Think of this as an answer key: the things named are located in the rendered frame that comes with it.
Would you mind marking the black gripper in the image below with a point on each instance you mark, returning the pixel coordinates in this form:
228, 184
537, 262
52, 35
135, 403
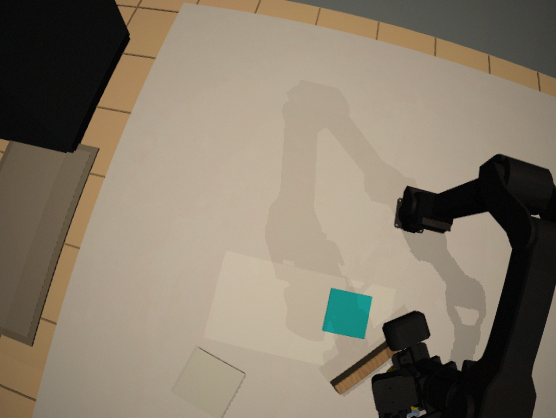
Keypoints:
409, 331

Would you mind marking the long wooden rail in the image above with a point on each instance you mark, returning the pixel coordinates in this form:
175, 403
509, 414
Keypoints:
351, 376

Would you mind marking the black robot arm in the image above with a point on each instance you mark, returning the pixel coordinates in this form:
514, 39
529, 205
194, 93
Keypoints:
499, 384

